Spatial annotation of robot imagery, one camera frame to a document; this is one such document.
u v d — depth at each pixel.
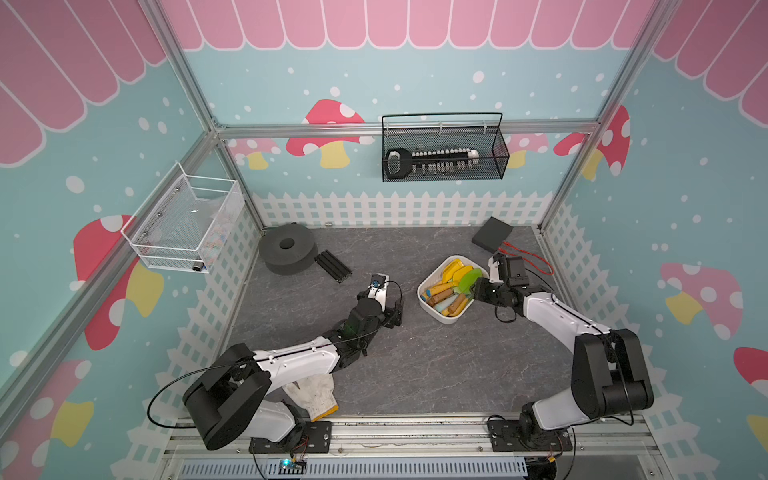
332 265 1.07
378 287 0.71
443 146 0.92
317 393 0.81
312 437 0.74
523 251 1.13
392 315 0.76
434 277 1.02
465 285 0.99
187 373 0.40
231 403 0.42
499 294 0.79
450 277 1.03
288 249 1.06
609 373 0.44
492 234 1.20
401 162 0.89
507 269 0.73
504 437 0.74
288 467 0.73
